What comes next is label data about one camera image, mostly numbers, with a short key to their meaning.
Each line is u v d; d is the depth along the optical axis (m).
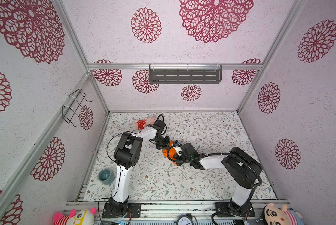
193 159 0.70
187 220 0.69
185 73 0.95
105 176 0.83
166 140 0.90
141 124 1.04
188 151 0.74
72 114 0.76
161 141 0.88
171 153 0.94
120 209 0.64
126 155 0.57
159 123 0.87
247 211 0.73
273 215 0.66
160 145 0.90
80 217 0.66
